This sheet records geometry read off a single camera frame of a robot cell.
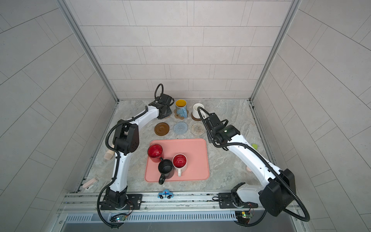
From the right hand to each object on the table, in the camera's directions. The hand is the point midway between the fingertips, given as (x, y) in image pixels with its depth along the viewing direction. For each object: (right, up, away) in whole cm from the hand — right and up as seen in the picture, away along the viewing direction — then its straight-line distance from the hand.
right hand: (213, 134), depth 80 cm
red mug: (-35, -12, +6) cm, 37 cm away
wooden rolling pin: (-61, -12, +3) cm, 62 cm away
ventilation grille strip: (-27, -37, -12) cm, 48 cm away
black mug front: (-27, -18, 0) cm, 33 cm away
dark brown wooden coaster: (-33, +1, +19) cm, 38 cm away
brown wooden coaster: (-10, +8, +24) cm, 27 cm away
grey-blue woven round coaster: (-20, +1, +19) cm, 27 cm away
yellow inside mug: (-20, +15, +19) cm, 31 cm away
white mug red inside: (-19, -16, +2) cm, 25 cm away
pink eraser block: (-65, -24, -7) cm, 70 cm away
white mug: (-10, +12, +22) cm, 27 cm away
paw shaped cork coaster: (-24, +9, +25) cm, 36 cm away
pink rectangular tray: (-9, -13, +11) cm, 20 cm away
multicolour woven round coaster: (-8, 0, +19) cm, 20 cm away
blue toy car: (-25, -29, -8) cm, 39 cm away
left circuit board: (-44, -35, -16) cm, 59 cm away
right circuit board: (+12, -37, -12) cm, 41 cm away
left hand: (-28, +14, +23) cm, 39 cm away
